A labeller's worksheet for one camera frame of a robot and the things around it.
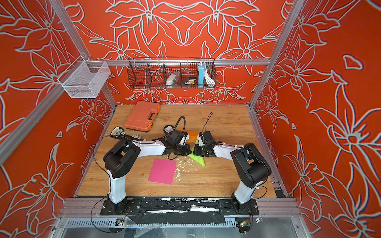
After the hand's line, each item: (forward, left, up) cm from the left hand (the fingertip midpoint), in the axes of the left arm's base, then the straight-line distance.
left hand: (193, 151), depth 92 cm
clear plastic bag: (+33, +15, +30) cm, 47 cm away
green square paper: (-5, -4, 0) cm, 6 cm away
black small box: (+30, +4, +32) cm, 44 cm away
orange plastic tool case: (+25, +39, +3) cm, 47 cm away
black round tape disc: (+16, +19, +1) cm, 25 cm away
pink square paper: (-13, +17, -2) cm, 22 cm away
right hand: (-1, +2, 0) cm, 2 cm away
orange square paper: (+11, +1, +2) cm, 11 cm away
